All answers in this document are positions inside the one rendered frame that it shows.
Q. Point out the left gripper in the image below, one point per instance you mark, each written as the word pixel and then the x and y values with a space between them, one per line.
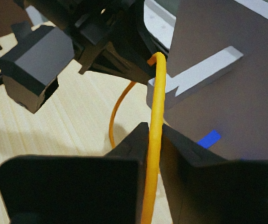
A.
pixel 122 51

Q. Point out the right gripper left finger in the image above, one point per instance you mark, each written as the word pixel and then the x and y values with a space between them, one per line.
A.
pixel 75 184

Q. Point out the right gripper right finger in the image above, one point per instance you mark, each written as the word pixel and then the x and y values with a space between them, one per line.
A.
pixel 201 187

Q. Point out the orange cable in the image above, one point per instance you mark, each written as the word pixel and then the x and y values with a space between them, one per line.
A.
pixel 155 134

